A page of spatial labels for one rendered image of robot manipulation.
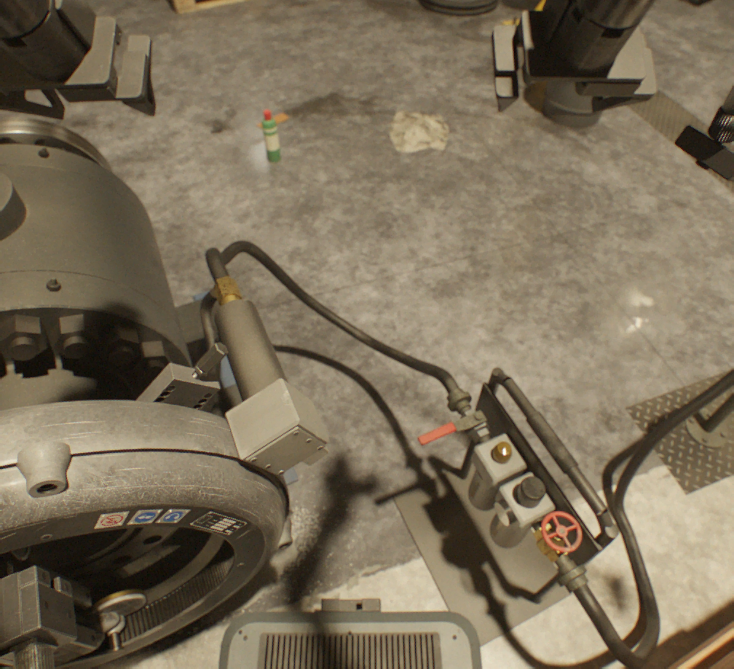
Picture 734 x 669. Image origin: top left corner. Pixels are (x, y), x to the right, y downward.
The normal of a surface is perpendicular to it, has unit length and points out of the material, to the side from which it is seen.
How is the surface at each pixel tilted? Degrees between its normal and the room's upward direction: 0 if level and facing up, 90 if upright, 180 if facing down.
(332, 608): 0
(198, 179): 0
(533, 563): 0
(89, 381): 50
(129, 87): 30
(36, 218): 23
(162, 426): 42
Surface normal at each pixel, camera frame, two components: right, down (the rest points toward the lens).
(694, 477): 0.00, -0.65
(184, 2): 0.44, 0.68
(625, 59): 0.00, -0.18
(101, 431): 0.49, -0.71
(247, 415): -0.36, -0.47
